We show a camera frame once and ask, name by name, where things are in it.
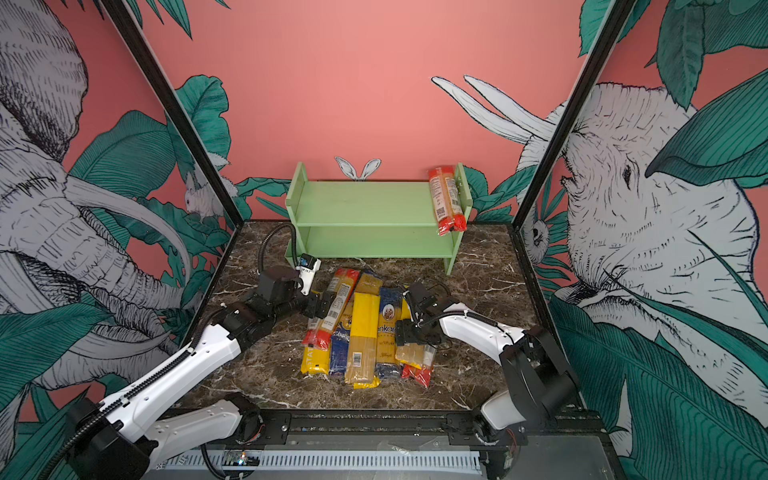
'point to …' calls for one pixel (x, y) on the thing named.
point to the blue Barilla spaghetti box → (340, 349)
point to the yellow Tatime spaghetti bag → (315, 361)
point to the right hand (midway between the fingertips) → (403, 337)
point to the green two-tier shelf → (368, 219)
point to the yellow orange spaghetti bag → (417, 355)
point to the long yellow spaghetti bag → (364, 332)
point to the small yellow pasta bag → (369, 284)
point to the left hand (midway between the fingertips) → (322, 284)
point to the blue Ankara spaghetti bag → (389, 333)
